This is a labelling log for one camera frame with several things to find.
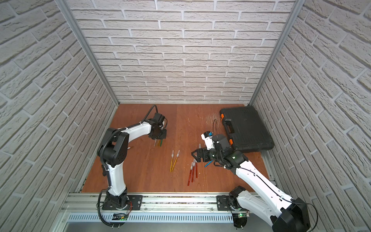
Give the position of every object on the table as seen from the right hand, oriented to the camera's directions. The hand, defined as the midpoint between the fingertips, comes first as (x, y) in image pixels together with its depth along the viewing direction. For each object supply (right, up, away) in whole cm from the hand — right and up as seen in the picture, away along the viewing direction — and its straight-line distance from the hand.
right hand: (200, 152), depth 77 cm
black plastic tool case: (+33, +10, +18) cm, 39 cm away
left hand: (-23, +7, +22) cm, 33 cm away
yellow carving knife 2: (-17, -5, +13) cm, 22 cm away
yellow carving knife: (-27, +2, +20) cm, 34 cm away
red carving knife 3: (-1, -13, +8) cm, 15 cm away
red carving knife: (-6, -15, +7) cm, 18 cm away
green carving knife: (-26, +2, +20) cm, 33 cm away
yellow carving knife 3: (-15, -8, +12) cm, 20 cm away
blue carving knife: (+4, -3, -10) cm, 11 cm away
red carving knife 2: (-4, -16, +7) cm, 18 cm away
